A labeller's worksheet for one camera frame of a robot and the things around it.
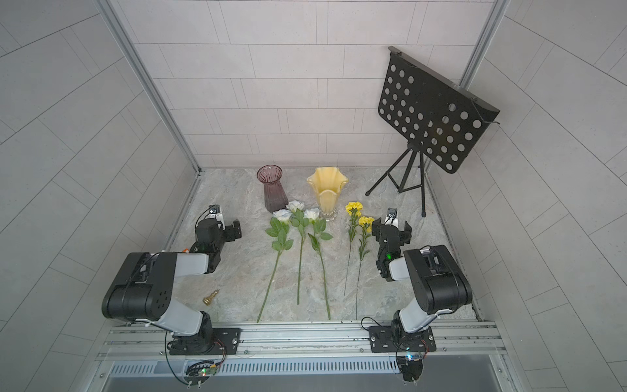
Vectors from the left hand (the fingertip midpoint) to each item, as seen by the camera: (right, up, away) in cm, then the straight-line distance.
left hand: (230, 217), depth 95 cm
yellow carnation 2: (+53, -3, -1) cm, 53 cm away
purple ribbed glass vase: (+16, +7, +8) cm, 19 cm away
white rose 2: (+27, -1, +1) cm, 27 cm away
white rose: (+20, -4, -1) cm, 20 cm away
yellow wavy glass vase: (+38, +14, -4) cm, 41 cm away
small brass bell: (0, -24, -18) cm, 30 cm away
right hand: (+64, 0, -1) cm, 64 cm away
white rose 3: (+33, +1, -1) cm, 33 cm away
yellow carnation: (+49, +3, +4) cm, 49 cm away
